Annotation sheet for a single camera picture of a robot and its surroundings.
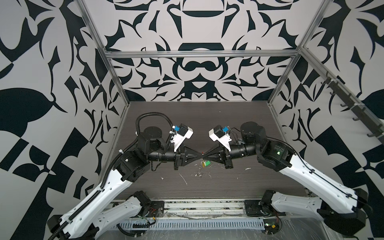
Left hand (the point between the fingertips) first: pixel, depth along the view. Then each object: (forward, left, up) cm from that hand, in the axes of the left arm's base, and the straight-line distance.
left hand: (203, 154), depth 54 cm
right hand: (-1, -1, -1) cm, 2 cm away
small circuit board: (-20, -33, -37) cm, 53 cm away
